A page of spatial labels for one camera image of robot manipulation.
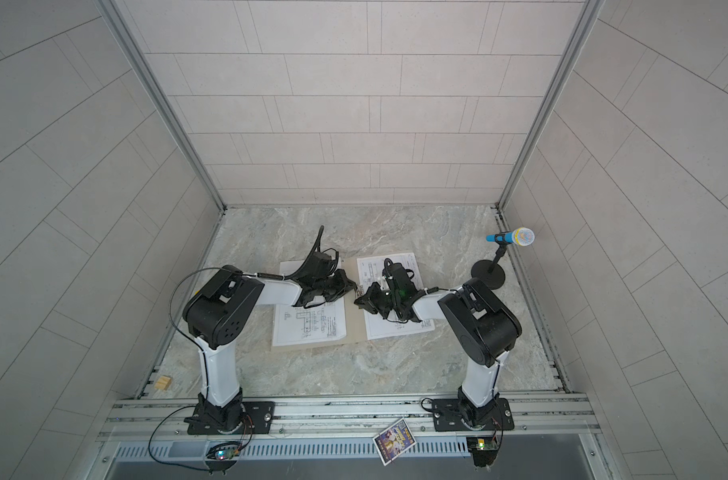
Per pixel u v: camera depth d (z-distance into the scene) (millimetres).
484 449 680
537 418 725
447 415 713
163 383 753
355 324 868
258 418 708
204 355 535
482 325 485
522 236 777
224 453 642
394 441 669
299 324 846
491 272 963
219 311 508
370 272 968
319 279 792
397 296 737
